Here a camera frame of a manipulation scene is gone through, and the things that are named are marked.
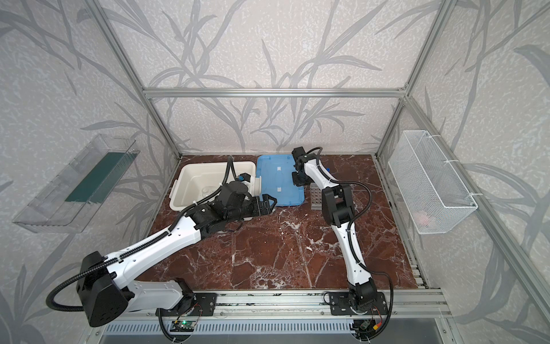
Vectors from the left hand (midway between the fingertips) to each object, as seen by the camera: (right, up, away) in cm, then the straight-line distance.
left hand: (272, 197), depth 76 cm
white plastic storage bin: (-38, +5, +23) cm, 45 cm away
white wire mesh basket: (+48, +3, -14) cm, 50 cm away
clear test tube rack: (+19, -3, +25) cm, 32 cm away
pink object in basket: (+52, -7, -4) cm, 53 cm away
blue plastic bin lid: (0, +5, +33) cm, 33 cm away
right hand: (+12, +7, +33) cm, 36 cm away
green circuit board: (-30, -43, -4) cm, 53 cm away
